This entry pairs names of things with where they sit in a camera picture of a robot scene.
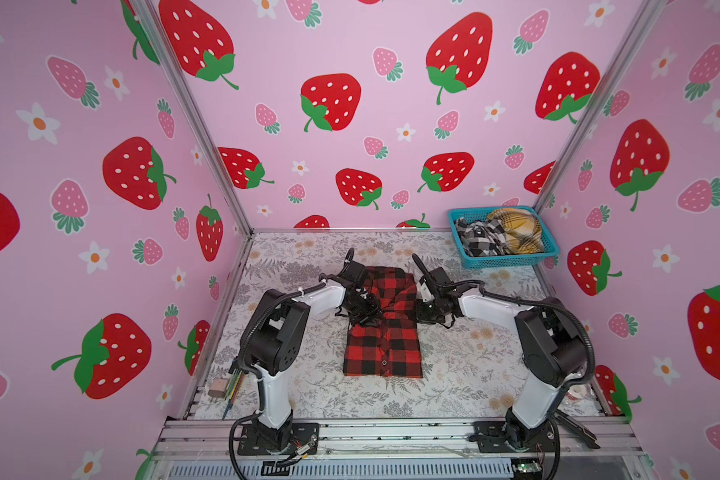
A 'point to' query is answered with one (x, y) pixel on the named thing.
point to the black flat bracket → (581, 432)
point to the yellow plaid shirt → (523, 231)
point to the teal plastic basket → (481, 213)
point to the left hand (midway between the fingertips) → (385, 318)
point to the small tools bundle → (227, 390)
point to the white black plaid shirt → (482, 238)
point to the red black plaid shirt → (389, 346)
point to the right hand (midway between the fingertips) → (409, 317)
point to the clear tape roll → (578, 391)
